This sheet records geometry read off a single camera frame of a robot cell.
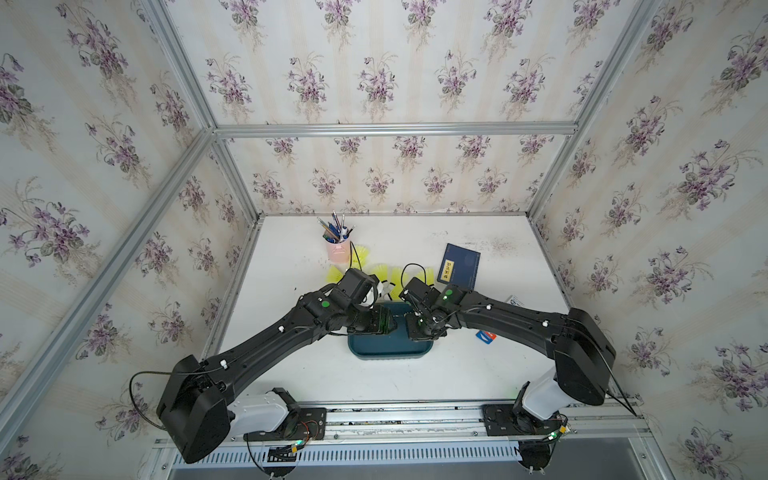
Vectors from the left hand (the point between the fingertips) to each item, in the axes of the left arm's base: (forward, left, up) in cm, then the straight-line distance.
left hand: (396, 329), depth 75 cm
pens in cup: (+38, +20, -3) cm, 43 cm away
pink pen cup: (+30, +18, -6) cm, 36 cm away
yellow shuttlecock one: (+31, +11, -10) cm, 35 cm away
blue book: (+29, -24, -14) cm, 41 cm away
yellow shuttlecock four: (+24, -12, -11) cm, 29 cm away
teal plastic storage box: (-1, +1, -8) cm, 8 cm away
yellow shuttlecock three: (+24, +2, -10) cm, 26 cm away
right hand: (+1, -6, -7) cm, 9 cm away
